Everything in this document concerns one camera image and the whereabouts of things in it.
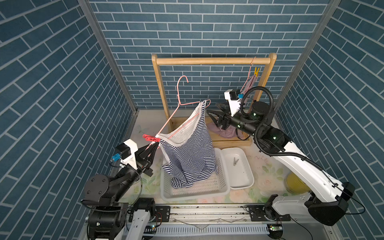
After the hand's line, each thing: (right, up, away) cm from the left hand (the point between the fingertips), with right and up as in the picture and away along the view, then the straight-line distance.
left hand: (162, 144), depth 50 cm
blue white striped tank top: (+7, -6, +21) cm, 23 cm away
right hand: (+19, +13, +9) cm, 25 cm away
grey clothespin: (+35, -17, +42) cm, 58 cm away
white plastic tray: (+37, -22, +39) cm, 58 cm away
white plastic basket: (+20, -28, +33) cm, 47 cm away
